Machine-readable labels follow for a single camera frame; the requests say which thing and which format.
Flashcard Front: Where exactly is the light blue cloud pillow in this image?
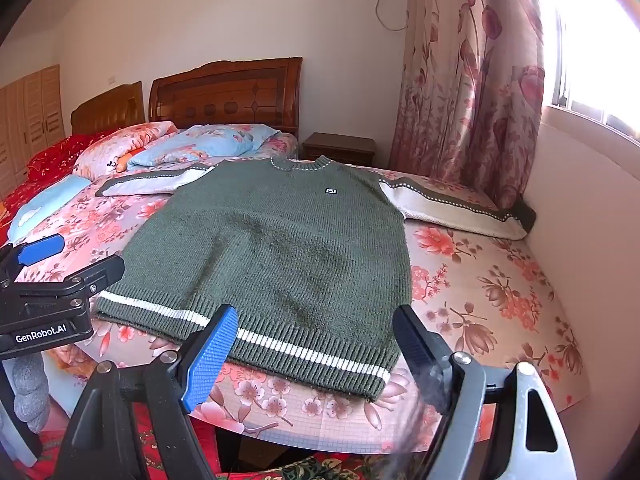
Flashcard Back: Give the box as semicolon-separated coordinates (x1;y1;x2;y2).
7;175;93;245

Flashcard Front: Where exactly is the window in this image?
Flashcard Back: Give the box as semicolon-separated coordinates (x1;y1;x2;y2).
530;0;640;141

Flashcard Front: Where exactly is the green knitted sweater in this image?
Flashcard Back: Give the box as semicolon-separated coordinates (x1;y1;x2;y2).
94;156;537;403

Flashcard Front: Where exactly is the red floral cloth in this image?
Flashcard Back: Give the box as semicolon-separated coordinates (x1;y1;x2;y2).
37;400;451;480

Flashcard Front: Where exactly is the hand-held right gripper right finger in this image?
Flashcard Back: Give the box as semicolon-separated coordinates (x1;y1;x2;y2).
392;304;577;480

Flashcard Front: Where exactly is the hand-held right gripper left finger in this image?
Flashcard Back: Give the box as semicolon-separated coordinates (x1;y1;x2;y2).
59;304;239;480

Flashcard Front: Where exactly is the bed with floral sheet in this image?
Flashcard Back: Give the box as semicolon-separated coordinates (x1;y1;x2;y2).
0;130;591;443

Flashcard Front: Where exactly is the small wooden headboard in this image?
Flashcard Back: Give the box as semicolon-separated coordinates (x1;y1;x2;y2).
70;81;146;136

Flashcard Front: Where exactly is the blue floral pillow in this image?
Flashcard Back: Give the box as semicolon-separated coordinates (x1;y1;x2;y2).
127;124;281;170

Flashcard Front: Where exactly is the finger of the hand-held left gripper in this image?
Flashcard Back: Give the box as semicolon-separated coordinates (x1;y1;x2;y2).
12;254;126;307
0;233;66;283

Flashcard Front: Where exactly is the wooden nightstand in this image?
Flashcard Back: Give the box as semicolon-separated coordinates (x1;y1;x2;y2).
301;132;377;167

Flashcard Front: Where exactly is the large carved wooden headboard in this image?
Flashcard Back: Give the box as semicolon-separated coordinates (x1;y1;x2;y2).
148;57;304;140

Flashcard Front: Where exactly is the light wooden wardrobe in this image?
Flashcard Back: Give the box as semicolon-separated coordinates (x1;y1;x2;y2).
0;64;66;198

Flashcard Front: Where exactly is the pink floral curtain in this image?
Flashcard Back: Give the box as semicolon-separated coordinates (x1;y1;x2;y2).
389;0;547;210

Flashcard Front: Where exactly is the pink floral pillow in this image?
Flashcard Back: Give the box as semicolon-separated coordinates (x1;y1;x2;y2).
72;120;179;181

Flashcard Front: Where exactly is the red patterned blanket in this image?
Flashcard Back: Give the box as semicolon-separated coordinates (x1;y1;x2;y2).
0;130;118;241

